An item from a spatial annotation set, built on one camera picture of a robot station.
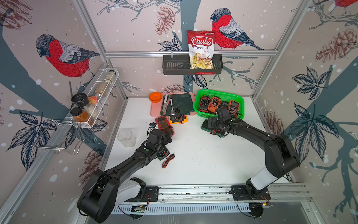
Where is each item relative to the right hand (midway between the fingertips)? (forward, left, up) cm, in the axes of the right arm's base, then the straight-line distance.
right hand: (213, 121), depth 93 cm
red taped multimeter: (-1, +36, -5) cm, 36 cm away
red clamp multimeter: (+20, +5, -4) cm, 21 cm away
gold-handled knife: (+20, +37, -8) cm, 43 cm away
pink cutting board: (+18, +45, -9) cm, 49 cm away
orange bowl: (+27, +46, -5) cm, 54 cm away
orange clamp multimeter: (+19, -3, -2) cm, 19 cm away
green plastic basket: (+25, -11, -1) cm, 28 cm away
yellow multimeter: (+4, +25, -5) cm, 25 cm away
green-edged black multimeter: (-22, +33, -6) cm, 40 cm away
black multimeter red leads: (+20, -11, -5) cm, 24 cm away
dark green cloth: (+22, +23, -8) cm, 33 cm away
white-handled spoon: (+15, +30, -8) cm, 35 cm away
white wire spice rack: (-1, +69, +26) cm, 74 cm away
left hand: (-10, +31, +1) cm, 33 cm away
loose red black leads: (-27, +31, -8) cm, 41 cm away
